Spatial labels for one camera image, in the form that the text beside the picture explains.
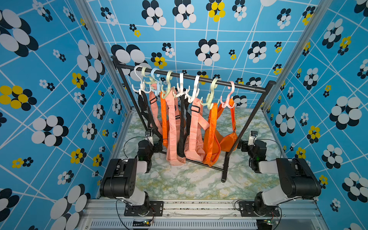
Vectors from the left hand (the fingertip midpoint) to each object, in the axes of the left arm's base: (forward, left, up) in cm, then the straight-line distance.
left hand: (155, 138), depth 94 cm
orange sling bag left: (-5, -11, +25) cm, 27 cm away
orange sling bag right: (-9, -46, +10) cm, 47 cm away
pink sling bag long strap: (-17, -13, +7) cm, 23 cm away
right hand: (0, -62, +1) cm, 62 cm away
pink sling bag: (+2, -4, +27) cm, 27 cm away
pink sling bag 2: (-15, -26, +15) cm, 34 cm away
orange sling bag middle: (-18, -34, +19) cm, 43 cm away
